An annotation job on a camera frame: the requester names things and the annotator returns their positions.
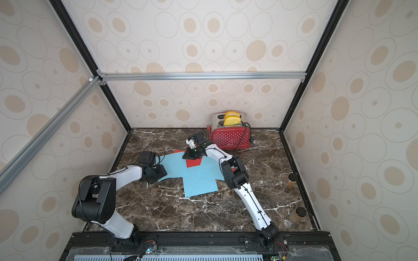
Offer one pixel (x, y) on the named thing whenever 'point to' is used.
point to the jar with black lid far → (292, 182)
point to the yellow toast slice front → (232, 119)
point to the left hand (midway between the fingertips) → (168, 172)
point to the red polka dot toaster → (229, 137)
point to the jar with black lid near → (296, 218)
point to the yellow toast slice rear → (232, 113)
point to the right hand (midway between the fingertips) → (181, 160)
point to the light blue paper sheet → (176, 166)
